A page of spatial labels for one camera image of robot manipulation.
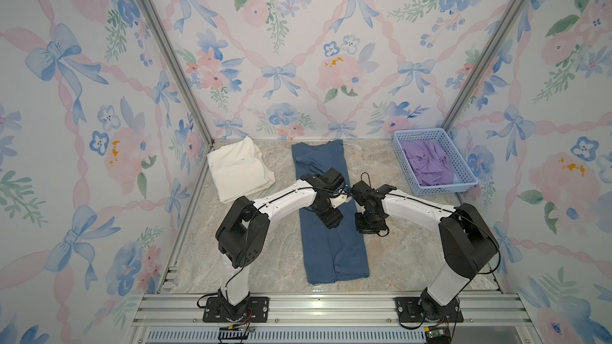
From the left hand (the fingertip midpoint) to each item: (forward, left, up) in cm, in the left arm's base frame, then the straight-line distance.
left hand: (334, 218), depth 87 cm
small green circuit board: (-33, -30, -10) cm, 46 cm away
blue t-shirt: (-11, +1, -7) cm, 13 cm away
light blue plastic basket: (+21, -57, -4) cm, 61 cm away
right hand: (-2, -11, -5) cm, 13 cm away
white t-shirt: (+26, +41, -5) cm, 49 cm away
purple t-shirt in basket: (+30, -46, -5) cm, 55 cm away
